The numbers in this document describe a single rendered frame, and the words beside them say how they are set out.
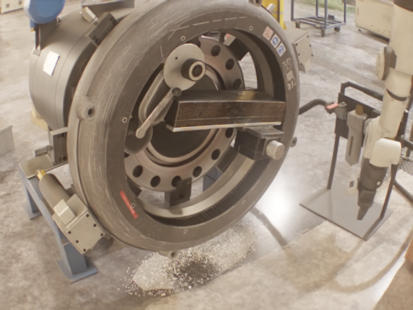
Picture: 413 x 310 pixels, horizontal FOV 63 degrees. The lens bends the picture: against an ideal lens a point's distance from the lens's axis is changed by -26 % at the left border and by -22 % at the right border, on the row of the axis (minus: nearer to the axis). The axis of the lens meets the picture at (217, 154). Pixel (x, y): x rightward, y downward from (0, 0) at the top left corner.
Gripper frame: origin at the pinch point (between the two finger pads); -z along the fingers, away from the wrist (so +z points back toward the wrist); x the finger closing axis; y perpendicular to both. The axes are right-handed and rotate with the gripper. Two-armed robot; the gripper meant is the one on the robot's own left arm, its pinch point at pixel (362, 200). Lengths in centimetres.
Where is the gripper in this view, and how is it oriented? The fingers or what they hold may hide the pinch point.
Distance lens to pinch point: 129.3
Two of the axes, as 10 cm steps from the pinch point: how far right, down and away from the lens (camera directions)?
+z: -0.2, -6.9, -7.3
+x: 2.6, -7.0, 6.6
